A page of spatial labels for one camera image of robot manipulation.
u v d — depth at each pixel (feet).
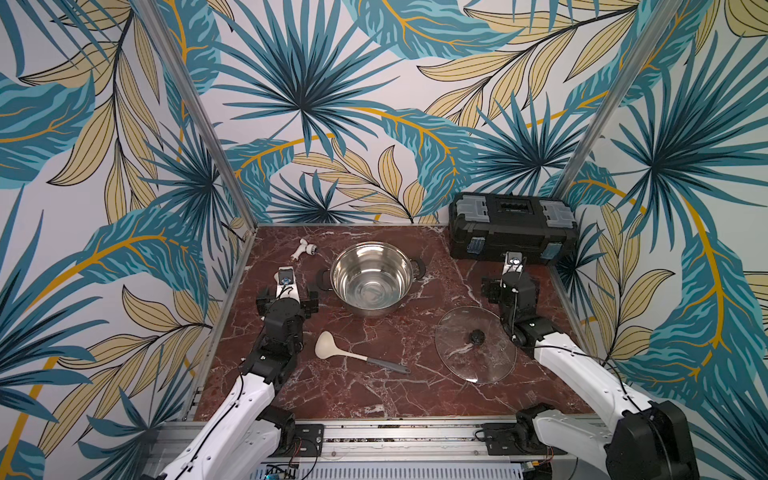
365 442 2.45
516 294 1.99
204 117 2.83
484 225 3.22
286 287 2.09
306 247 3.58
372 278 3.37
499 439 2.44
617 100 2.72
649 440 1.29
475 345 2.93
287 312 1.86
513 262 2.23
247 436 1.90
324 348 2.83
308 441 2.38
